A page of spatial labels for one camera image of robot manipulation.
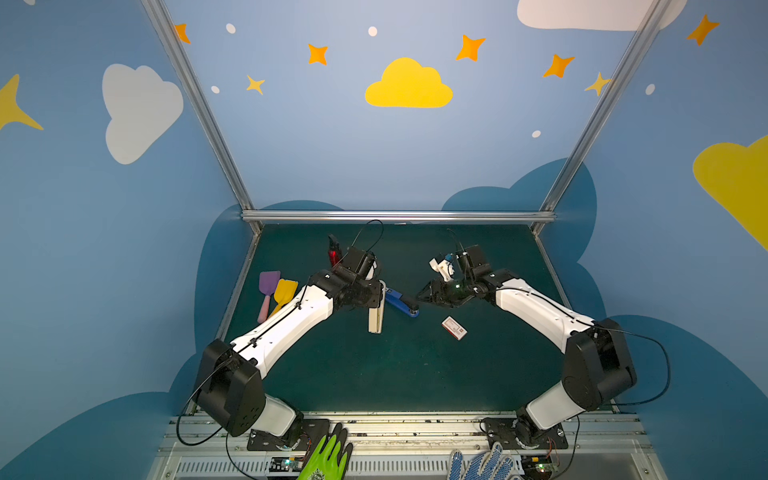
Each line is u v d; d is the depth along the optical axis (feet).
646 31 2.37
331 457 2.30
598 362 1.46
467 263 2.31
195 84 2.64
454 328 3.05
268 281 3.41
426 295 2.64
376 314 2.67
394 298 3.19
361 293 2.23
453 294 2.44
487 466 2.28
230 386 1.34
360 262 2.06
